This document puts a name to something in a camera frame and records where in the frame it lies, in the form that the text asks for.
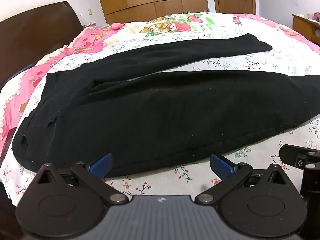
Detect dark wooden headboard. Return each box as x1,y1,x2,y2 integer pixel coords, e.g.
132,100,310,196
0,1,83,87

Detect wooden side desk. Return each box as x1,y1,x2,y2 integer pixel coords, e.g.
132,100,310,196
292,14,320,47

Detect black pants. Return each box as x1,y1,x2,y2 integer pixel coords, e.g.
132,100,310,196
12,33,320,178

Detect floral printed bed sheet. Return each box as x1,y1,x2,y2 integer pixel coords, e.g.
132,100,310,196
0,12,320,200

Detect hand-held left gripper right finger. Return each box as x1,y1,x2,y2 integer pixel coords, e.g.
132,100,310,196
195,153,292,205

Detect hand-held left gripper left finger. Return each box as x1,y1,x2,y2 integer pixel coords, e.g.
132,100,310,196
32,152,129,205

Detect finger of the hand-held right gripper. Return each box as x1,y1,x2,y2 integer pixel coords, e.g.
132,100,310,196
279,144,320,172

